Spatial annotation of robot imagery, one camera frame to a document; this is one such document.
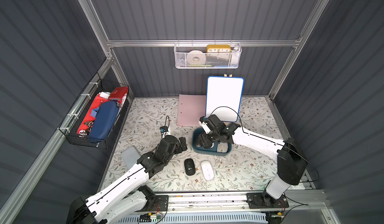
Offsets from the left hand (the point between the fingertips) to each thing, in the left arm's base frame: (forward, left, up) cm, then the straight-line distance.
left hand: (178, 140), depth 78 cm
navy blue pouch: (+6, +33, +16) cm, 37 cm away
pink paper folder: (+34, -6, -13) cm, 37 cm away
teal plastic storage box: (0, -18, -13) cm, 23 cm away
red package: (+20, +32, +15) cm, 41 cm away
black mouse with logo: (-8, -5, -16) cm, 18 cm away
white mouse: (-11, -16, -14) cm, 24 cm away
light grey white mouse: (+2, -25, -13) cm, 28 cm away
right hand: (+6, -15, -5) cm, 17 cm away
